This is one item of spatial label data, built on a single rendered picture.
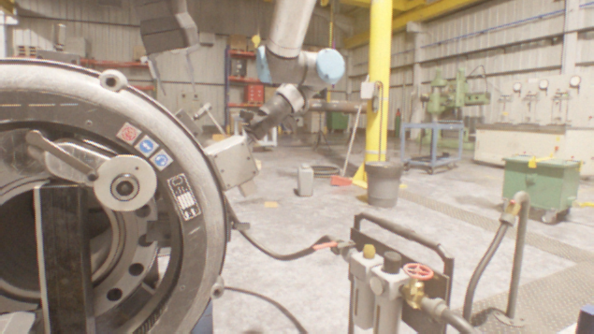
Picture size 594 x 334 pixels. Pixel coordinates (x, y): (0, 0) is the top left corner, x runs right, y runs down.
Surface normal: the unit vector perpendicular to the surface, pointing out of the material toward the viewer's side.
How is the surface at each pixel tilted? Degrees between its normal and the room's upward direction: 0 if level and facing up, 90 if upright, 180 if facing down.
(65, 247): 90
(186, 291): 90
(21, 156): 90
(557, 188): 90
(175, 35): 114
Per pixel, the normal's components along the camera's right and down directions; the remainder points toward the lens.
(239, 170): 0.47, 0.10
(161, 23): -0.11, 0.44
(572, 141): 0.20, 0.11
